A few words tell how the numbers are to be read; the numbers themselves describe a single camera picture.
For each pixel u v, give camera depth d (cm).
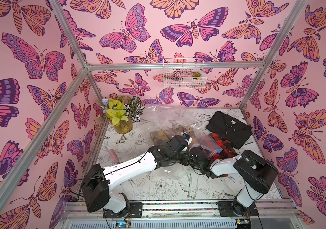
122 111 85
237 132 104
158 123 112
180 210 75
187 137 68
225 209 73
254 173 47
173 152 57
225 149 92
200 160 72
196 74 92
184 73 95
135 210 73
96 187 41
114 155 93
